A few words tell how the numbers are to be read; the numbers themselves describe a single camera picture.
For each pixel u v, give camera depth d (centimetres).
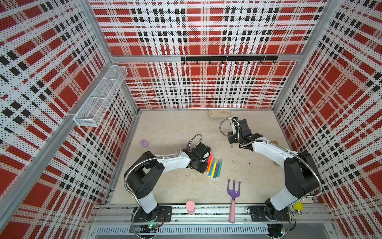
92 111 92
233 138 83
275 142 99
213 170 88
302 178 45
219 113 115
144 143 99
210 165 91
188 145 102
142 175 46
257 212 74
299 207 74
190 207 68
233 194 80
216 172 88
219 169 89
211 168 88
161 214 73
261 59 89
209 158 93
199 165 76
